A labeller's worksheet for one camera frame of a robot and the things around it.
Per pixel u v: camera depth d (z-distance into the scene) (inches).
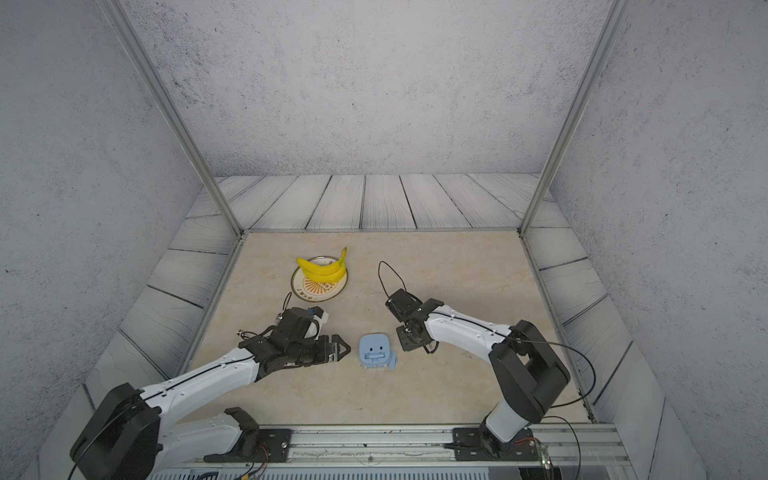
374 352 33.5
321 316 31.7
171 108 34.1
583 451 27.9
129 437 15.9
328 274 40.4
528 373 17.4
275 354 24.7
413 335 25.1
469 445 28.6
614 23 28.1
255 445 26.9
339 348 29.8
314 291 40.2
